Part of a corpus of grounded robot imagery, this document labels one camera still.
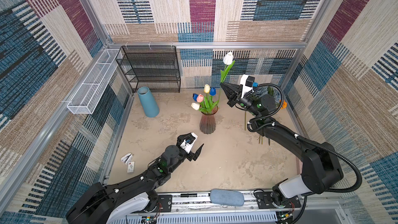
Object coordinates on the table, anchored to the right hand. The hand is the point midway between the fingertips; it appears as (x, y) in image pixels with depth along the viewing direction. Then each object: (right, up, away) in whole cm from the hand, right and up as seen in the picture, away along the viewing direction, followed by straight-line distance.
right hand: (220, 84), depth 68 cm
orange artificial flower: (+48, -9, +38) cm, 62 cm away
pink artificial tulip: (-9, -6, +7) cm, 12 cm away
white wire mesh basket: (-60, -6, +3) cm, 61 cm away
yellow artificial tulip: (-5, -2, +11) cm, 13 cm away
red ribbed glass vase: (-4, -21, +34) cm, 41 cm away
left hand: (-11, -25, +11) cm, 29 cm away
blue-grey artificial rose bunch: (+36, 0, +34) cm, 50 cm away
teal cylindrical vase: (-41, -10, +31) cm, 52 cm away
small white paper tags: (-48, -38, +17) cm, 64 cm away
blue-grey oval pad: (+4, -52, +5) cm, 52 cm away
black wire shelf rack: (-41, +17, +41) cm, 60 cm away
